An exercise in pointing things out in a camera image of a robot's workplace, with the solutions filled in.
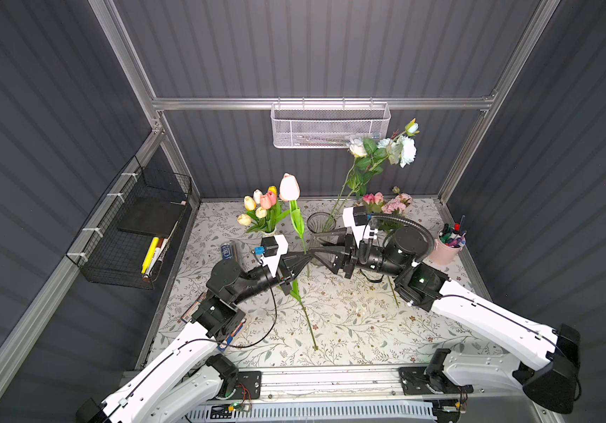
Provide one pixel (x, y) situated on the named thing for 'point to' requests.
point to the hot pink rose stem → (368, 198)
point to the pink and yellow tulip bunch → (263, 211)
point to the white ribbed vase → (264, 233)
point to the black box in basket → (154, 216)
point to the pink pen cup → (450, 239)
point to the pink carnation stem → (395, 220)
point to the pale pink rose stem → (378, 200)
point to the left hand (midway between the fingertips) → (314, 259)
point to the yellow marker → (151, 253)
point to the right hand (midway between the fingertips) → (317, 245)
